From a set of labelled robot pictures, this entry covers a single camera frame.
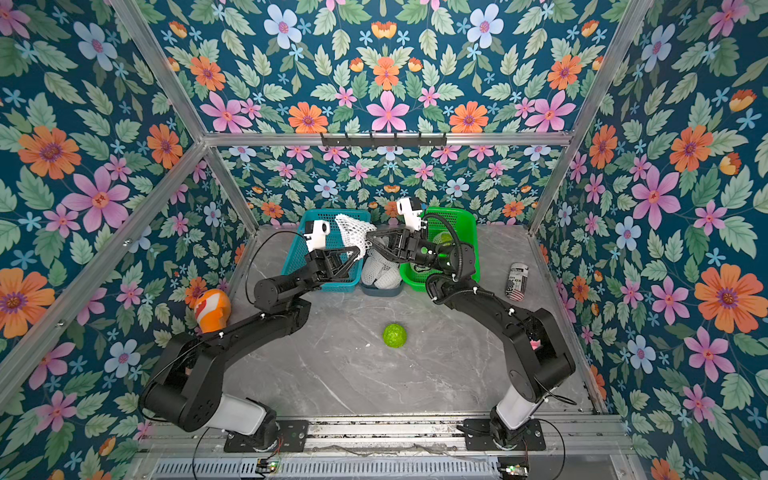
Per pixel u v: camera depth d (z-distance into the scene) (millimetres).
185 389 432
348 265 615
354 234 554
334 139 909
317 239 647
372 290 1005
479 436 734
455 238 566
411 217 646
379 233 597
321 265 606
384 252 595
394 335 855
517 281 1005
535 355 453
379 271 1035
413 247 585
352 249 616
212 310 884
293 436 736
